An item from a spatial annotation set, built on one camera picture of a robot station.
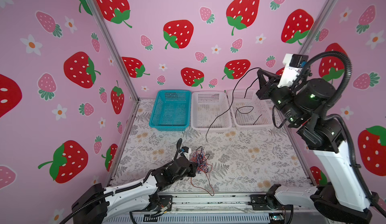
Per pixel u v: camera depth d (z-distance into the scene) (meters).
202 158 0.82
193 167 0.70
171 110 1.14
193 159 0.82
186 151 0.74
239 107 1.15
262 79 0.48
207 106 1.18
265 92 0.42
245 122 1.07
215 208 0.73
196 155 0.80
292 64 0.38
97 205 0.41
